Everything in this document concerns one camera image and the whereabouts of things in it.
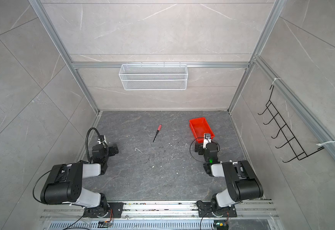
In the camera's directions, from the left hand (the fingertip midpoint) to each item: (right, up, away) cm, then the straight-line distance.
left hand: (107, 141), depth 93 cm
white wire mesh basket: (+30, +45, +6) cm, 55 cm away
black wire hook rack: (+98, +8, -26) cm, 102 cm away
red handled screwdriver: (+33, +7, +14) cm, 37 cm away
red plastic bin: (+65, +9, +14) cm, 67 cm away
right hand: (+65, +1, +1) cm, 65 cm away
